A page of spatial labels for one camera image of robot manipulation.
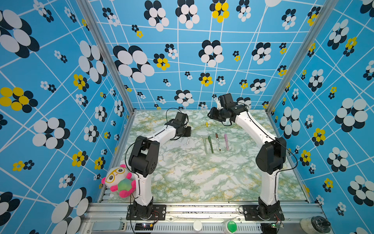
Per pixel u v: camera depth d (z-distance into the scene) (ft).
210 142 3.31
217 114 2.62
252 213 2.38
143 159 1.71
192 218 2.37
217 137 3.41
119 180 2.56
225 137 3.43
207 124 3.62
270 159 1.71
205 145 3.25
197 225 2.11
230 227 2.05
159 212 2.39
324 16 2.33
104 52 2.77
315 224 2.03
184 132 2.78
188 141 3.34
